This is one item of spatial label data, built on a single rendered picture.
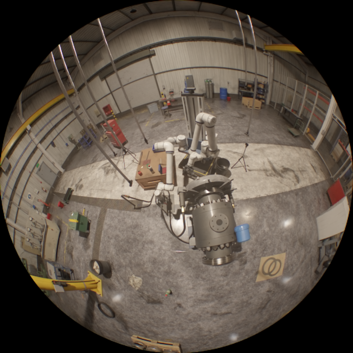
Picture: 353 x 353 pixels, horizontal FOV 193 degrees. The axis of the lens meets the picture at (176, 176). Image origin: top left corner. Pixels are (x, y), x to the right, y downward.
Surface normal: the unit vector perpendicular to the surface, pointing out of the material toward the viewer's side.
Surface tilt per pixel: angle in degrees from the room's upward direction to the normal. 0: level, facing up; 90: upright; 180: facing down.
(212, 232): 18
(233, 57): 90
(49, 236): 90
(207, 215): 23
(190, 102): 90
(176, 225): 0
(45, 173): 90
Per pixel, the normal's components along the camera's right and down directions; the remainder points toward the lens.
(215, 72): -0.04, 0.83
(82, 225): 0.97, -0.21
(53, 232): 0.96, 0.07
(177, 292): -0.18, -0.56
